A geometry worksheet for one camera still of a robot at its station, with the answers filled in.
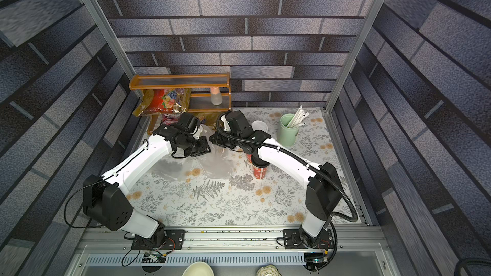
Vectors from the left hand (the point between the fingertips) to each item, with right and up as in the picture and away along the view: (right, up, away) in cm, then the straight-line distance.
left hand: (210, 149), depth 82 cm
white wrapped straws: (+42, +14, +11) cm, 45 cm away
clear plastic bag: (-23, -12, +13) cm, 29 cm away
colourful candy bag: (-29, +14, +28) cm, 43 cm away
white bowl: (-1, -40, -17) cm, 43 cm away
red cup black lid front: (+22, -7, -5) cm, 23 cm away
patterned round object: (+24, -42, -15) cm, 51 cm away
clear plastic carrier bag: (+4, -7, +5) cm, 9 cm away
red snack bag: (-24, +23, +14) cm, 36 cm away
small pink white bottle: (0, +25, +19) cm, 31 cm away
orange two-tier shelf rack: (-3, +28, +16) cm, 32 cm away
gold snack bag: (-5, +14, +25) cm, 29 cm away
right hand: (0, +5, -6) cm, 8 cm away
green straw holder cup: (+37, +5, +14) cm, 40 cm away
